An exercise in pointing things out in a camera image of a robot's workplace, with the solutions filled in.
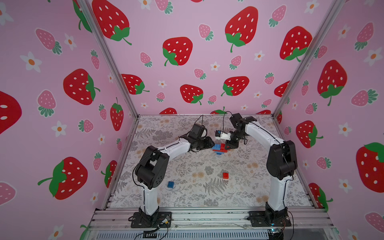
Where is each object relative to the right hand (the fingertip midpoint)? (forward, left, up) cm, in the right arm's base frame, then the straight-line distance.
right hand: (231, 143), depth 94 cm
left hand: (-2, +11, +1) cm, 11 cm away
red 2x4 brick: (-4, +6, +2) cm, 7 cm away
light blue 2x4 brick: (-3, +9, -1) cm, 10 cm away
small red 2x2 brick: (-18, +3, -8) cm, 20 cm away
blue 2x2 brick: (-26, +35, -7) cm, 44 cm away
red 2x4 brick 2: (-4, +7, -3) cm, 8 cm away
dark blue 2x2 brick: (-3, +7, -7) cm, 10 cm away
